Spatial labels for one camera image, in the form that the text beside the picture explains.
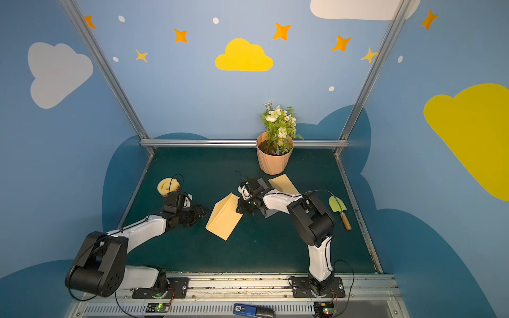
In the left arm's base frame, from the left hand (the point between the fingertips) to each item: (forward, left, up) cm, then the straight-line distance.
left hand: (210, 212), depth 91 cm
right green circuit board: (-35, -47, -3) cm, 59 cm away
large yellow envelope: (-1, -6, -4) cm, 7 cm away
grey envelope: (+2, -28, -2) cm, 28 cm away
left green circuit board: (-36, +14, -4) cm, 39 cm away
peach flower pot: (+25, -28, +8) cm, 38 cm away
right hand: (+4, -14, -2) cm, 14 cm away
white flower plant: (+32, -32, +25) cm, 52 cm away
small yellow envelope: (+20, -36, -4) cm, 41 cm away
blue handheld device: (-37, -21, +1) cm, 42 cm away
